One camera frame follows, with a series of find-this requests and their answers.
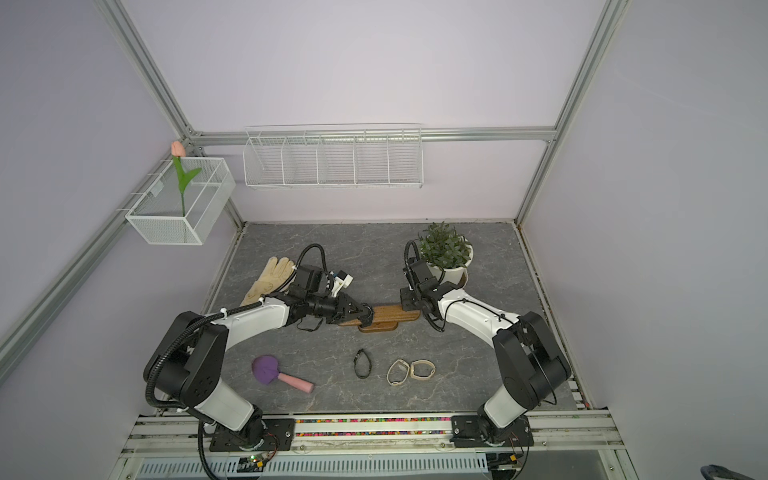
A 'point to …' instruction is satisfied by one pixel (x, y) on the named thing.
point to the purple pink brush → (266, 369)
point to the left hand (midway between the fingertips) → (365, 315)
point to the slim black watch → (355, 364)
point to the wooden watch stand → (386, 319)
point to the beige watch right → (422, 370)
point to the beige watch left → (397, 373)
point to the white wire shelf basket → (334, 156)
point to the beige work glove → (274, 275)
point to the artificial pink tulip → (184, 178)
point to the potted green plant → (443, 246)
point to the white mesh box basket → (158, 215)
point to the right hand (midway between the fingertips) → (409, 293)
